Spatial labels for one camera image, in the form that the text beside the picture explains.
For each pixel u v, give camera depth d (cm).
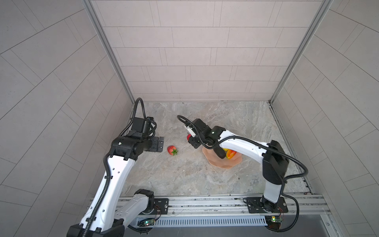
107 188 38
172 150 87
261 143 49
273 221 68
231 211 71
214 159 86
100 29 78
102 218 35
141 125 49
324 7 71
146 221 65
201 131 62
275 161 45
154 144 60
